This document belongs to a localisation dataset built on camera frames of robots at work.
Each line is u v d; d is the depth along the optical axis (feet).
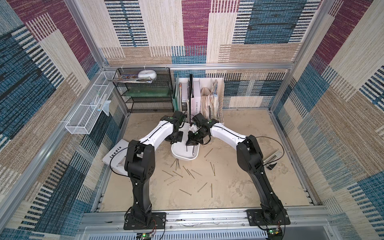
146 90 3.49
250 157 1.96
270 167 2.92
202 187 2.78
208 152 3.21
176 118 2.59
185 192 2.68
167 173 2.93
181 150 3.13
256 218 2.42
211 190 2.73
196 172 2.92
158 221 2.38
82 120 2.95
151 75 2.91
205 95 3.58
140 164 1.70
